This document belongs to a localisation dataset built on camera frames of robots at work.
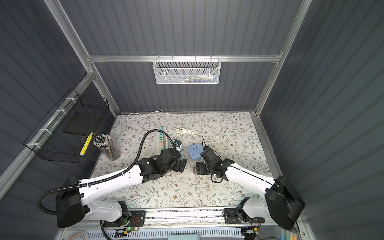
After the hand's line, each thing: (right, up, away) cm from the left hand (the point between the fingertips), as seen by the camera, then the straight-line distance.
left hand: (179, 157), depth 79 cm
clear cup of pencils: (-42, +7, +3) cm, 43 cm away
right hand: (+13, -8, +6) cm, 16 cm away
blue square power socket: (+8, +1, +18) cm, 20 cm away
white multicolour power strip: (-13, +9, +17) cm, 24 cm away
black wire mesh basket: (-56, +11, -8) cm, 58 cm away
